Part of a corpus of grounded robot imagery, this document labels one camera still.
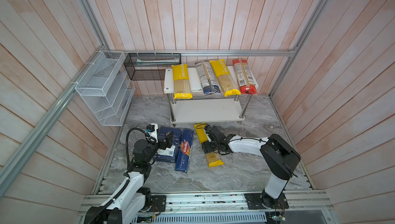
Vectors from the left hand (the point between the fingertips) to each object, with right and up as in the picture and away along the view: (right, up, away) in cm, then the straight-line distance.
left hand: (166, 132), depth 83 cm
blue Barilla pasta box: (+1, -13, -1) cm, 13 cm away
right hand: (+24, -9, +12) cm, 28 cm away
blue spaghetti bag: (+9, -17, +1) cm, 19 cm away
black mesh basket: (-15, +43, +22) cm, 50 cm away
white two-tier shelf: (+23, +20, -10) cm, 32 cm away
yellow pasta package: (+27, -16, +3) cm, 31 cm away
